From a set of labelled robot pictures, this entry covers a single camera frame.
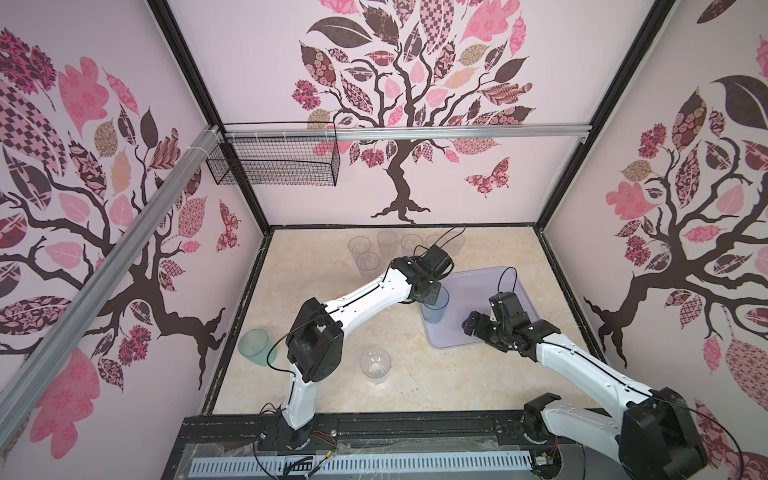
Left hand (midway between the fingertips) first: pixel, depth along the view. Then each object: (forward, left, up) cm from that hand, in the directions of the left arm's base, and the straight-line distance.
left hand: (422, 295), depth 86 cm
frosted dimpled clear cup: (+24, -14, -5) cm, 28 cm away
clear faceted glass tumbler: (+28, +2, -8) cm, 29 cm away
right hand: (-7, -15, -6) cm, 17 cm away
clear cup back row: (+28, +22, -9) cm, 36 cm away
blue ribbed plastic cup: (-1, -5, -9) cm, 11 cm away
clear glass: (-16, +14, -13) cm, 25 cm away
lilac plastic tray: (+10, -19, -13) cm, 25 cm away
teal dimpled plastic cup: (-13, +48, -6) cm, 50 cm away
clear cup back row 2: (+24, +11, -3) cm, 26 cm away
